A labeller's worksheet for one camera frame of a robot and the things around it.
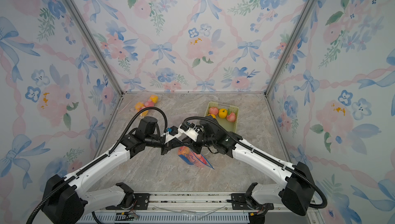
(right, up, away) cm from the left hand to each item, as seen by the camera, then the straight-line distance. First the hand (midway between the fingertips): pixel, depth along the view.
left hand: (183, 142), depth 74 cm
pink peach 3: (+17, +15, +29) cm, 37 cm away
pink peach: (+9, -8, +1) cm, 12 cm away
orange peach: (0, -4, +1) cm, 4 cm away
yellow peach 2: (-34, +18, +32) cm, 51 cm away
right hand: (+1, +2, -2) cm, 3 cm away
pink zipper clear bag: (-42, +20, +39) cm, 60 cm away
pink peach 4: (+29, +11, +26) cm, 40 cm away
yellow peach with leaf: (+24, +13, +29) cm, 40 cm away
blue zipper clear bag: (+4, -8, +1) cm, 9 cm away
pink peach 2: (-27, +20, +34) cm, 48 cm away
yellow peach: (-25, +24, +38) cm, 51 cm away
